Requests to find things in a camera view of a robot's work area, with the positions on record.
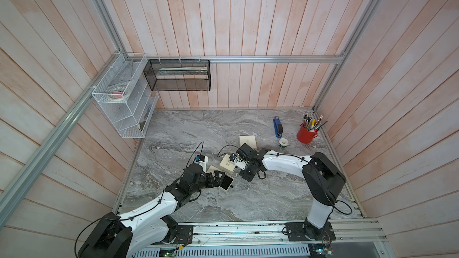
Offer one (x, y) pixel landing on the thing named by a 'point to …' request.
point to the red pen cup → (305, 135)
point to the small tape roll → (283, 143)
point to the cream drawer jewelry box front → (226, 180)
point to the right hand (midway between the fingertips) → (245, 172)
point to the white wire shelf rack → (130, 118)
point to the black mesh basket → (178, 74)
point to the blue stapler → (278, 126)
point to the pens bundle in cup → (310, 123)
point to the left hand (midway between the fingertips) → (217, 177)
